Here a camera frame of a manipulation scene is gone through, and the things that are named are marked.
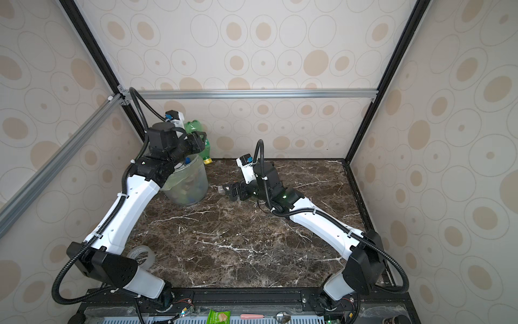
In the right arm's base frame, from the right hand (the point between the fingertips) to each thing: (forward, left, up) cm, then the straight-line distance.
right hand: (242, 178), depth 75 cm
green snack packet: (-40, +6, -26) cm, 48 cm away
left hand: (+9, +12, +14) cm, 21 cm away
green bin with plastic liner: (+9, +28, -15) cm, 33 cm away
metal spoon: (-39, -16, -31) cm, 52 cm away
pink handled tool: (-39, -5, -28) cm, 48 cm away
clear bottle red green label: (+13, +15, -25) cm, 32 cm away
